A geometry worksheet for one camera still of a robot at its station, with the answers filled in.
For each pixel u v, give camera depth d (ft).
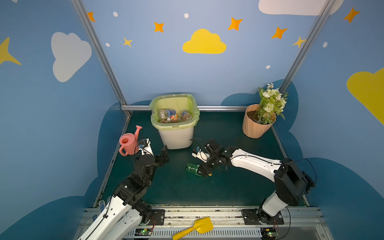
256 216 2.44
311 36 2.59
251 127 3.17
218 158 2.09
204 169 2.41
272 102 2.81
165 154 2.13
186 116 2.85
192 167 2.84
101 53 2.78
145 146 1.94
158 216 2.46
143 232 2.32
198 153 2.45
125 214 1.98
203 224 2.36
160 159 2.08
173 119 3.09
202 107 3.94
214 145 2.22
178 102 3.11
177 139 2.89
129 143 2.88
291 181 1.47
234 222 2.41
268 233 2.35
